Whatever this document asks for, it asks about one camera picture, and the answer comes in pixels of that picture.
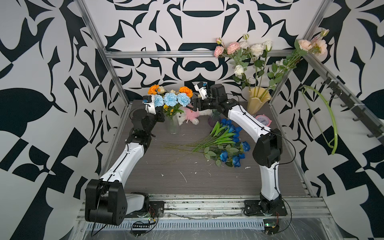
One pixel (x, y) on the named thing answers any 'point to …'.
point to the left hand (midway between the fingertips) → (159, 101)
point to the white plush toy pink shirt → (192, 114)
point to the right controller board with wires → (271, 226)
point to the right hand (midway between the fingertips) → (188, 102)
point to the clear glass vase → (173, 125)
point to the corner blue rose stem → (222, 155)
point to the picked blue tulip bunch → (223, 142)
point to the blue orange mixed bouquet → (169, 110)
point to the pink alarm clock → (264, 119)
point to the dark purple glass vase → (215, 117)
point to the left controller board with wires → (138, 233)
